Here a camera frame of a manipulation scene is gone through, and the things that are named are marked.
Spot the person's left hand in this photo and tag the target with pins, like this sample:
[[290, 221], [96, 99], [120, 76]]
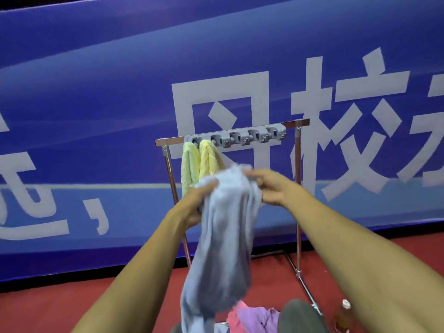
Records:
[[192, 208]]

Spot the grey trousers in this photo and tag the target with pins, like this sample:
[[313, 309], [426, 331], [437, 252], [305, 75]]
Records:
[[301, 319]]

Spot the pink towel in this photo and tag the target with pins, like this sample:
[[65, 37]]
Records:
[[234, 320]]

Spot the person's left forearm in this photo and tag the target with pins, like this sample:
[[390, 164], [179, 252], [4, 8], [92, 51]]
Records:
[[138, 273]]

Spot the person's right hand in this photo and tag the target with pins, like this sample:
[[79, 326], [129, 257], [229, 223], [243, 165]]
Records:
[[277, 190]]

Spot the person's right forearm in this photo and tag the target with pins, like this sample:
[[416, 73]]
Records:
[[364, 256]]

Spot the light blue towel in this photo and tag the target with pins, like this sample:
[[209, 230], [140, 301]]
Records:
[[222, 246], [221, 328]]

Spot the chrome metal rack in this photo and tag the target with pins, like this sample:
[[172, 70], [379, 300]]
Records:
[[170, 140]]

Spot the grey plastic hook rail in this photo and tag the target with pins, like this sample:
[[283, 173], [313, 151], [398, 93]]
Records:
[[239, 135]]

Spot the light green towel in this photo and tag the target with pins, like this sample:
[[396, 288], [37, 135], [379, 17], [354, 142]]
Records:
[[189, 166]]

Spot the blue printed banner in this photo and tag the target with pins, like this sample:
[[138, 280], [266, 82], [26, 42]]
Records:
[[69, 100]]

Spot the purple towel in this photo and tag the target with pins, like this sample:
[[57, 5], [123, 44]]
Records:
[[256, 319]]

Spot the yellow towel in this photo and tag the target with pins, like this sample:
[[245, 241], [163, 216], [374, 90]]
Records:
[[208, 159]]

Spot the bottle of amber liquid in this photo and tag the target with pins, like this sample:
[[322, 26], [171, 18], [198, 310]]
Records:
[[343, 319]]

